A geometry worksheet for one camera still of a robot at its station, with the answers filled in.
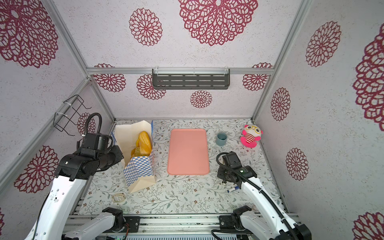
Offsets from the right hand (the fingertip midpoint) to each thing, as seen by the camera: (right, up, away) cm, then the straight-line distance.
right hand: (221, 170), depth 81 cm
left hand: (-49, +9, -11) cm, 51 cm away
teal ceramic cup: (+5, +16, +22) cm, 28 cm away
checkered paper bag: (-43, +1, -5) cm, 43 cm away
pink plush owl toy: (+25, +19, +22) cm, 38 cm away
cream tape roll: (-57, -16, +2) cm, 59 cm away
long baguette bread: (-43, +13, +2) cm, 45 cm away
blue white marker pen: (+9, -11, +4) cm, 15 cm away
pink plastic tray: (-18, +7, +23) cm, 30 cm away
